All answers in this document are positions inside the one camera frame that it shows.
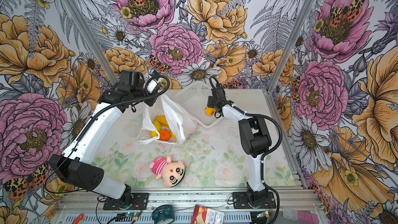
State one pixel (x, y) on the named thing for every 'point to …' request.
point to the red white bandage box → (201, 215)
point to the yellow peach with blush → (210, 111)
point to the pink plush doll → (172, 173)
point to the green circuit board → (129, 214)
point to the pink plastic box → (304, 217)
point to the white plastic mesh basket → (193, 97)
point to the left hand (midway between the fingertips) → (156, 96)
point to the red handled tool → (78, 219)
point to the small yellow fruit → (153, 134)
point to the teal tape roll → (162, 211)
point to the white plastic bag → (180, 122)
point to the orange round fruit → (165, 135)
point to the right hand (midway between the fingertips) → (213, 103)
